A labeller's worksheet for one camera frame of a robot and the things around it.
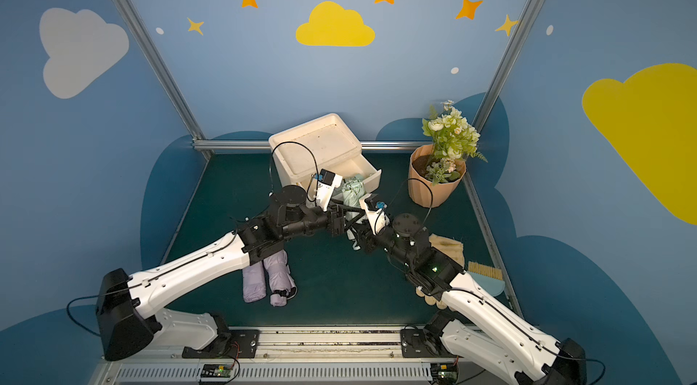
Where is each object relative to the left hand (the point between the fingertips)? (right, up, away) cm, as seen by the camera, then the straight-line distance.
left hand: (361, 206), depth 67 cm
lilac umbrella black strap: (-24, -24, +15) cm, 37 cm away
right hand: (0, -2, +4) cm, 5 cm away
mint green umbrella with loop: (-2, -7, +1) cm, 8 cm away
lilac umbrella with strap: (-33, -25, +16) cm, 44 cm away
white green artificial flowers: (+30, +19, +19) cm, 40 cm away
